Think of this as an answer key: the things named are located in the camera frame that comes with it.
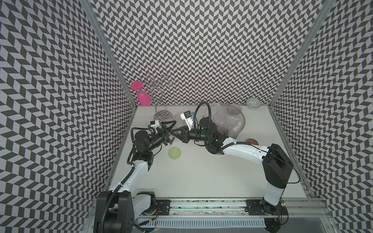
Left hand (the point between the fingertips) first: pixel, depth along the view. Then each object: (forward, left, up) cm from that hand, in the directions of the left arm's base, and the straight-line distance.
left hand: (177, 127), depth 75 cm
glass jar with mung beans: (+1, -2, +3) cm, 3 cm away
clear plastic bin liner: (+11, -31, -7) cm, 33 cm away
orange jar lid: (+6, -49, -26) cm, 56 cm away
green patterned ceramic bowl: (+39, -57, -21) cm, 72 cm away
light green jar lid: (-3, +4, -24) cm, 24 cm away
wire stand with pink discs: (+28, +24, -4) cm, 37 cm away
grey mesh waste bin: (+11, -31, -7) cm, 34 cm away
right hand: (-4, +2, 0) cm, 5 cm away
